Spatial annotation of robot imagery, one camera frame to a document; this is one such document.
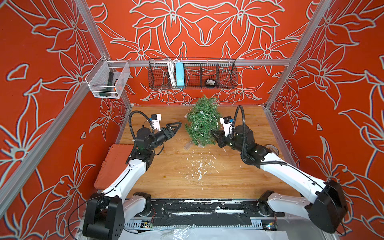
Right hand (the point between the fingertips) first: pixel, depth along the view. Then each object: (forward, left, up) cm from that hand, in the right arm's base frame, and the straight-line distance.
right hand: (209, 133), depth 74 cm
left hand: (+2, +15, +4) cm, 16 cm away
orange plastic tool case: (-8, +54, -19) cm, 58 cm away
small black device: (+38, -2, +4) cm, 38 cm away
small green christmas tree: (+4, +3, +5) cm, 7 cm away
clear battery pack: (+6, +12, -22) cm, 26 cm away
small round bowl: (+5, -43, -23) cm, 49 cm away
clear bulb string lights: (+2, +7, +2) cm, 8 cm away
